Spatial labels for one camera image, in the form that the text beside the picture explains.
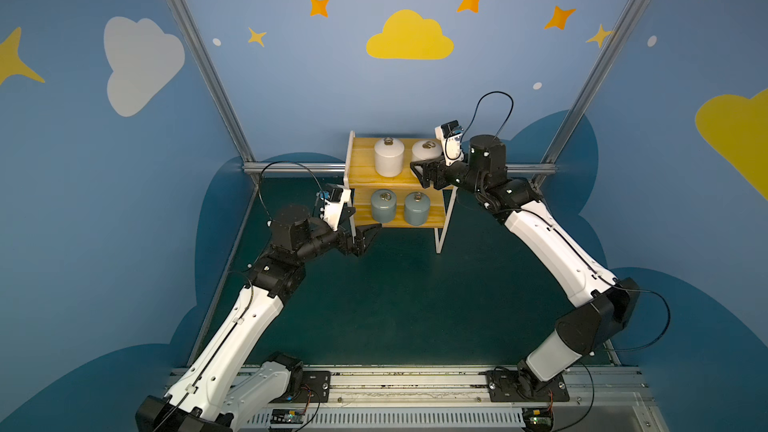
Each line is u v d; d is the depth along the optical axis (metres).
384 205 0.84
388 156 0.72
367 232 0.60
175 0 0.74
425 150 0.71
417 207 0.84
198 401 0.38
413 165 0.71
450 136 0.62
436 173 0.65
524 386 0.66
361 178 0.77
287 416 0.72
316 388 0.74
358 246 0.61
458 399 0.73
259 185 1.23
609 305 0.42
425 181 0.67
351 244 0.60
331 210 0.59
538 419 0.73
